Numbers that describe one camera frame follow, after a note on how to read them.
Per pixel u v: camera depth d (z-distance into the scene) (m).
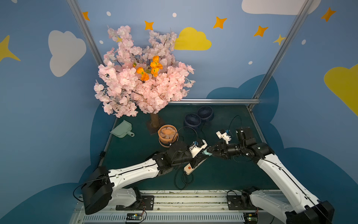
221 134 0.70
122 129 1.08
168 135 0.93
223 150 0.62
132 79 0.56
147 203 0.75
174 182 0.82
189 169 0.84
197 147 0.60
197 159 0.63
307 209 0.38
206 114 1.06
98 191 0.40
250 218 0.72
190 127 0.99
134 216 0.72
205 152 0.69
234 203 0.75
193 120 1.01
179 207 0.73
